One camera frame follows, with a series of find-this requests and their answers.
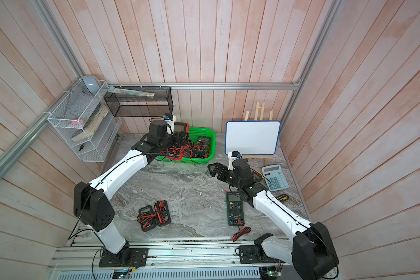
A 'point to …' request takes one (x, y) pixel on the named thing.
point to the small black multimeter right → (162, 213)
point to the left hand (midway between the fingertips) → (181, 135)
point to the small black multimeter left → (146, 218)
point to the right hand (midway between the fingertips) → (213, 167)
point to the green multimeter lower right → (235, 209)
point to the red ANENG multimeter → (179, 126)
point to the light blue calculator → (276, 175)
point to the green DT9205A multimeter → (202, 148)
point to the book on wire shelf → (92, 123)
